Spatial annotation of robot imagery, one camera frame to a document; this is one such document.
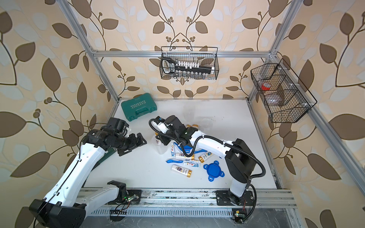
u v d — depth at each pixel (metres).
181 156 0.87
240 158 0.47
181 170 0.82
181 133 0.63
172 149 0.91
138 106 1.09
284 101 0.75
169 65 0.84
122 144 0.61
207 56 0.91
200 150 0.91
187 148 0.91
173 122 0.62
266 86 0.81
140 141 0.67
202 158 0.86
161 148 0.87
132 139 0.65
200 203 0.74
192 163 0.85
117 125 0.58
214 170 0.85
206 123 0.95
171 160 0.87
